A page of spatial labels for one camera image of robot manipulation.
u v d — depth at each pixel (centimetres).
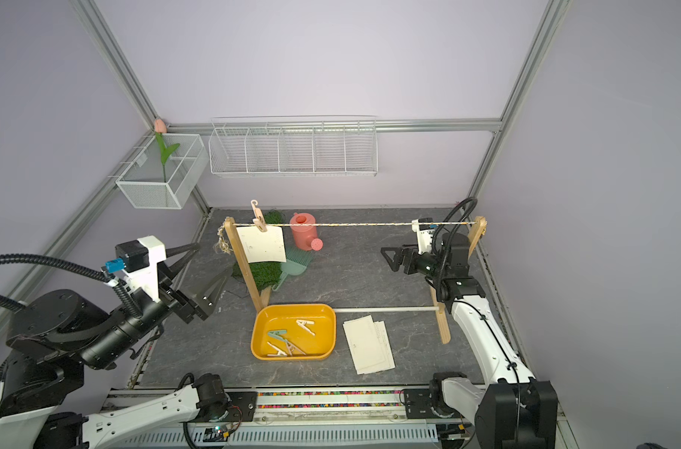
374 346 83
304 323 87
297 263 103
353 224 57
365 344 84
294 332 86
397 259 69
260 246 63
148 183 83
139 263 37
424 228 69
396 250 69
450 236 63
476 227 56
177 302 39
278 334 85
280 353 81
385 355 82
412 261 68
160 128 89
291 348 83
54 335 29
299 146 97
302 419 73
